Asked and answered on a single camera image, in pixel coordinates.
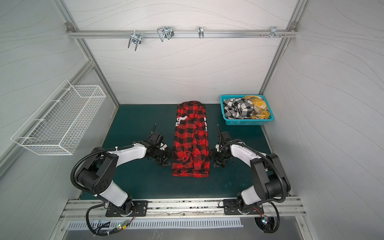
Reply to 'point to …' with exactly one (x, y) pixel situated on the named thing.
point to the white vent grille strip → (148, 223)
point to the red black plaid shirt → (191, 152)
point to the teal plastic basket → (244, 121)
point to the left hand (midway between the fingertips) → (177, 158)
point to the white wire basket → (58, 126)
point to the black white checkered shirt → (238, 108)
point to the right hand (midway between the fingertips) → (211, 158)
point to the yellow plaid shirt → (261, 110)
